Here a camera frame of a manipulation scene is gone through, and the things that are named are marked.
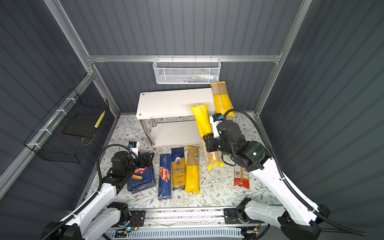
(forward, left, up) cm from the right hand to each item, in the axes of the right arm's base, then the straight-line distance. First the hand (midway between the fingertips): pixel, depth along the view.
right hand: (206, 138), depth 65 cm
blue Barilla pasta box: (-8, +35, -27) cm, 45 cm away
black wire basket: (+4, +69, -3) cm, 69 cm away
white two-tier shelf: (+13, +19, 0) cm, 23 cm away
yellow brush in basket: (+16, +57, -4) cm, 59 cm away
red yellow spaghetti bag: (-5, -21, -31) cm, 38 cm away
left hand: (+5, +33, -20) cm, 39 cm away
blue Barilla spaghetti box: (-8, +23, -29) cm, 38 cm away
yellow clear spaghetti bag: (-8, +7, -32) cm, 34 cm away
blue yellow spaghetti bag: (0, +16, -31) cm, 35 cm away
